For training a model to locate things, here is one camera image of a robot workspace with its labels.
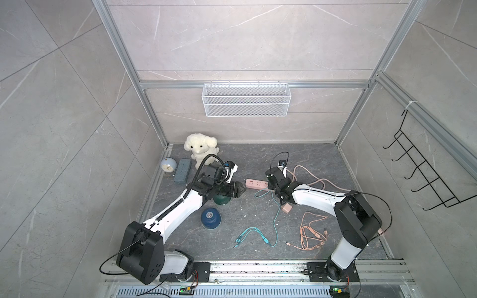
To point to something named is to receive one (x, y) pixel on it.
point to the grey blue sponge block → (181, 171)
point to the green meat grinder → (222, 200)
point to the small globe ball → (168, 164)
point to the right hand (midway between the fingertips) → (275, 179)
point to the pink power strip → (256, 184)
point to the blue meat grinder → (210, 218)
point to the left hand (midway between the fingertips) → (242, 185)
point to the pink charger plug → (286, 208)
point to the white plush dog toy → (201, 146)
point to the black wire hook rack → (442, 193)
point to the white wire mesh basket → (246, 100)
